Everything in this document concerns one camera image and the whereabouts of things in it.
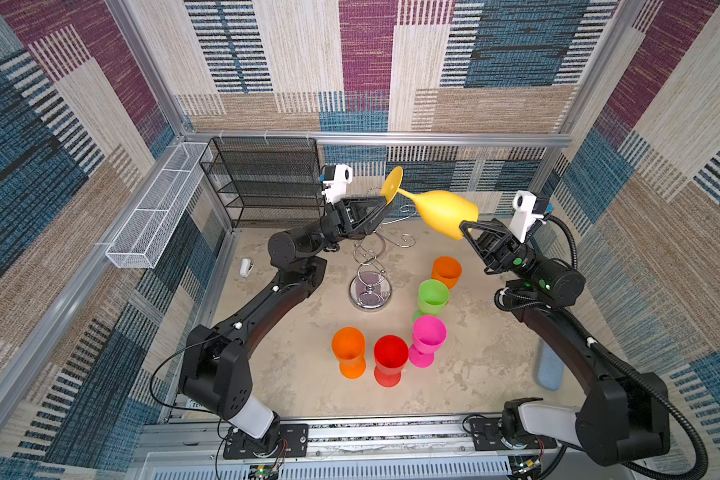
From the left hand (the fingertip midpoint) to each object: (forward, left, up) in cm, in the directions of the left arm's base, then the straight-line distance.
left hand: (389, 210), depth 50 cm
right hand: (0, -13, -5) cm, 14 cm away
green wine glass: (+8, -16, -41) cm, 44 cm away
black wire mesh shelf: (+52, +38, -35) cm, 74 cm away
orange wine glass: (-7, +8, -39) cm, 41 cm away
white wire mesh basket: (+27, +70, -34) cm, 82 cm away
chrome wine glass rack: (+16, +2, -49) cm, 52 cm away
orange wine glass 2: (+14, -20, -37) cm, 44 cm away
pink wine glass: (-4, -13, -41) cm, 43 cm away
